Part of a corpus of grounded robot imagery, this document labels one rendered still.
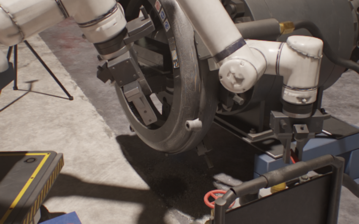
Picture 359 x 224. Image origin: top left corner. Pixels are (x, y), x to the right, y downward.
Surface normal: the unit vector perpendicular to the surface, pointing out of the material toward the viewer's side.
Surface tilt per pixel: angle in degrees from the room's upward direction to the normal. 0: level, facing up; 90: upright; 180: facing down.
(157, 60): 90
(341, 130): 0
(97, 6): 89
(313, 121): 90
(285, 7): 48
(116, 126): 0
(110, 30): 90
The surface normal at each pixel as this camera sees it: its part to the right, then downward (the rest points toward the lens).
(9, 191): 0.00, -0.93
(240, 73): -0.27, 0.32
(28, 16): 0.40, 0.36
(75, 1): 0.45, 0.57
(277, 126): 0.05, 0.38
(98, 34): -0.07, 0.54
